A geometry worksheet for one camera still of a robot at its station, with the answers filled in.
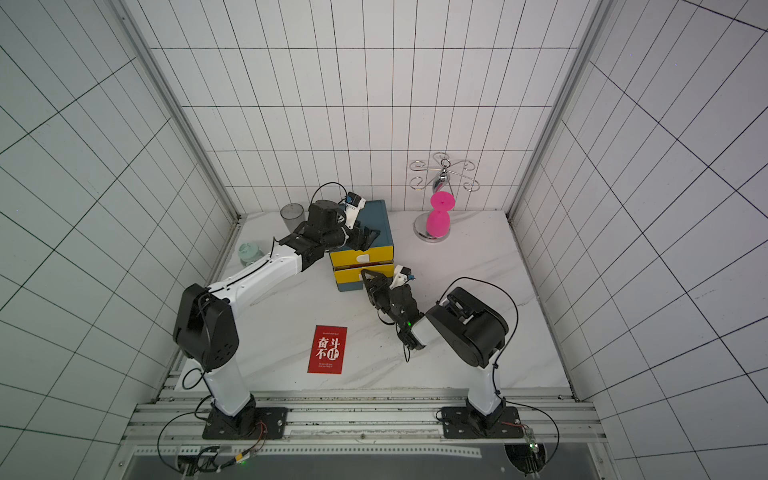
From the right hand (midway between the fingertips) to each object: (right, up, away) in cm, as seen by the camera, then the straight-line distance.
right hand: (365, 267), depth 89 cm
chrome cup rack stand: (+25, +30, +3) cm, 39 cm away
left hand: (+1, +11, -2) cm, 11 cm away
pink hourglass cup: (+23, +14, +4) cm, 28 cm away
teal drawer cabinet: (+3, +17, +3) cm, 17 cm away
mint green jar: (-39, +4, +8) cm, 40 cm away
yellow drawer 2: (-3, -2, -2) cm, 4 cm away
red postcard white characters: (-11, -24, -4) cm, 26 cm away
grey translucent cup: (-28, +17, +17) cm, 37 cm away
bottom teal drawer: (-5, -6, +4) cm, 9 cm away
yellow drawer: (+3, +4, -6) cm, 7 cm away
